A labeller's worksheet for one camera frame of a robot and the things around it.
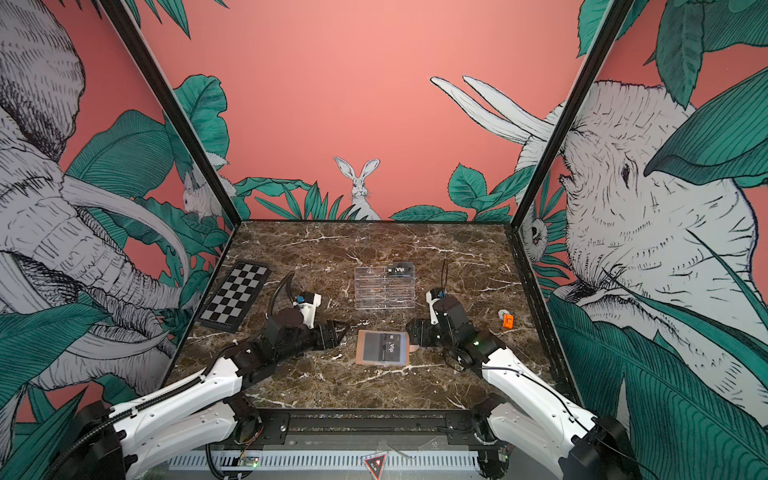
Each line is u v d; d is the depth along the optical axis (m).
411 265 0.96
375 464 0.69
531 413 0.47
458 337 0.60
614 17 0.70
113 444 0.40
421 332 0.71
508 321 0.91
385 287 0.96
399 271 0.95
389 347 0.88
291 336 0.62
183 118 0.91
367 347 0.88
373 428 0.75
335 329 0.71
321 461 0.70
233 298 0.94
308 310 0.73
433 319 0.72
